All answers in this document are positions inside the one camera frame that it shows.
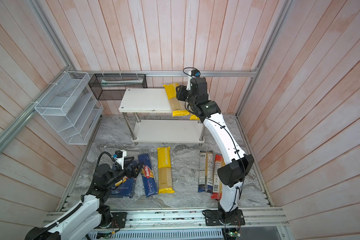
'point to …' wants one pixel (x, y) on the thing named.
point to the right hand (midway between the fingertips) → (177, 88)
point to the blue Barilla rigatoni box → (126, 189)
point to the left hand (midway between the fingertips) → (139, 162)
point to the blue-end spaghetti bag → (206, 172)
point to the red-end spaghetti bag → (217, 186)
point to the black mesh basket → (110, 86)
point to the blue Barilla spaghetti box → (149, 182)
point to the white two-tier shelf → (137, 101)
